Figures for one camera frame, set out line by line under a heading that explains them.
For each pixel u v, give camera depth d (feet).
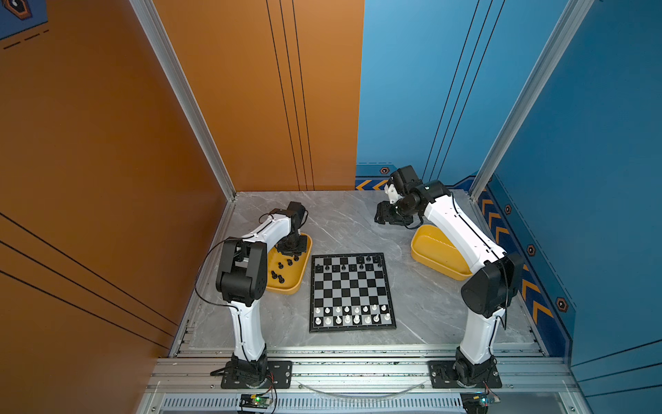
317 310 2.72
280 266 3.14
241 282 1.75
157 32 2.38
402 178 2.18
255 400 2.33
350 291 2.91
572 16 2.29
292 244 2.73
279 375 2.43
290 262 3.16
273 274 3.00
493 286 1.56
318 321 2.65
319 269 3.08
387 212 2.47
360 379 2.43
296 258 3.18
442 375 2.38
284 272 3.13
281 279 3.00
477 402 2.31
